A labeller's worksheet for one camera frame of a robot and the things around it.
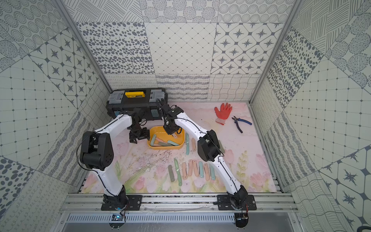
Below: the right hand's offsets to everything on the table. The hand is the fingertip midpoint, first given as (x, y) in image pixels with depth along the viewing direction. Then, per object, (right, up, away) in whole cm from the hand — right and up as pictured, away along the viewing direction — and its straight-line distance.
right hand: (173, 131), depth 95 cm
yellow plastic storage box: (-10, -5, +4) cm, 12 cm away
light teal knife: (+18, -22, -9) cm, 30 cm away
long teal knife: (+10, -12, +1) cm, 15 cm away
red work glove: (+38, +12, +17) cm, 43 cm away
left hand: (-16, -5, -3) cm, 17 cm away
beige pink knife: (+8, -23, -11) cm, 27 cm away
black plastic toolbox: (-19, +23, +5) cm, 30 cm away
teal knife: (+25, -23, -10) cm, 35 cm away
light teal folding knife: (0, -8, +1) cm, 8 cm away
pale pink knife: (+11, -21, -9) cm, 25 cm away
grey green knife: (0, -23, -10) cm, 25 cm away
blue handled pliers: (+46, +6, +13) cm, 48 cm away
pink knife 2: (+22, -25, -11) cm, 35 cm away
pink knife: (+15, -21, -9) cm, 27 cm away
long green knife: (+4, -21, -9) cm, 23 cm away
